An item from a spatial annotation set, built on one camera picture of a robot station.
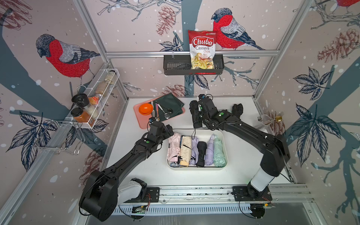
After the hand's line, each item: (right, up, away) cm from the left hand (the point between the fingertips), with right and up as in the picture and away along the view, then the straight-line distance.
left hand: (169, 127), depth 86 cm
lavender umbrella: (+16, -14, -3) cm, 22 cm away
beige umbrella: (+10, -13, -5) cm, 17 cm away
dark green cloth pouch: (-2, +15, +31) cm, 35 cm away
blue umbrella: (+3, -22, -4) cm, 22 cm away
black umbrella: (+21, -14, +2) cm, 25 cm away
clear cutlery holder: (+68, +4, +4) cm, 68 cm away
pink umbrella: (+3, -9, -3) cm, 9 cm away
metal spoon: (-5, +6, +22) cm, 23 cm away
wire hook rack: (-42, -1, -27) cm, 50 cm away
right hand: (+15, +10, -1) cm, 18 cm away
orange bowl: (-22, +11, +24) cm, 34 cm away
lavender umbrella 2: (+25, -15, -2) cm, 29 cm away
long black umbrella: (+15, +12, -2) cm, 20 cm away
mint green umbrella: (+30, -18, -6) cm, 35 cm away
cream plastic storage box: (+23, -7, +9) cm, 25 cm away
